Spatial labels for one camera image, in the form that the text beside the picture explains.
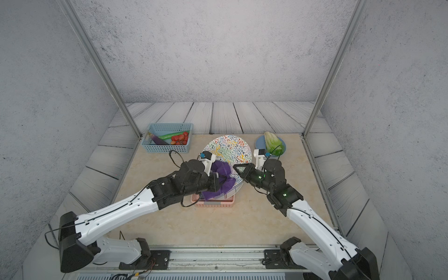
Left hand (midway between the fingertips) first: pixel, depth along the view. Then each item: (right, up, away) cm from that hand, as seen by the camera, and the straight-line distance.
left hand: (228, 180), depth 69 cm
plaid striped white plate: (+1, -4, -1) cm, 5 cm away
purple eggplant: (-47, +17, +46) cm, 68 cm away
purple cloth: (-1, -1, -1) cm, 2 cm away
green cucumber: (-40, +20, +50) cm, 67 cm away
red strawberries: (-31, +18, +45) cm, 57 cm away
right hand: (+2, +5, +1) cm, 5 cm away
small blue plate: (+20, +15, +43) cm, 50 cm away
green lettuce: (+27, +14, +38) cm, 49 cm away
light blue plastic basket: (-47, +25, +53) cm, 75 cm away
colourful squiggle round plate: (+1, +12, +8) cm, 14 cm away
